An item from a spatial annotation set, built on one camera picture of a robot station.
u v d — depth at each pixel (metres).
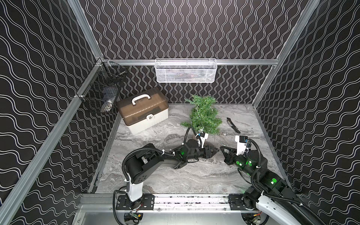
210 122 0.78
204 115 0.75
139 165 0.49
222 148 0.70
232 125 1.06
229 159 0.62
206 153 0.73
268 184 0.51
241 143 0.62
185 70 1.26
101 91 0.93
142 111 0.90
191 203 0.76
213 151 0.81
